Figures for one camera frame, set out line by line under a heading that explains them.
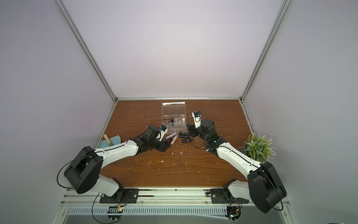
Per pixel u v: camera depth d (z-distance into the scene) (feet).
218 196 2.38
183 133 3.19
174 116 3.22
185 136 3.11
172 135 3.14
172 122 3.29
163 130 2.64
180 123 3.28
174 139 3.10
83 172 1.43
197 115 2.34
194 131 2.39
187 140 3.07
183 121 3.27
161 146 2.57
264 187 1.32
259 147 2.41
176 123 3.30
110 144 3.03
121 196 2.21
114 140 3.13
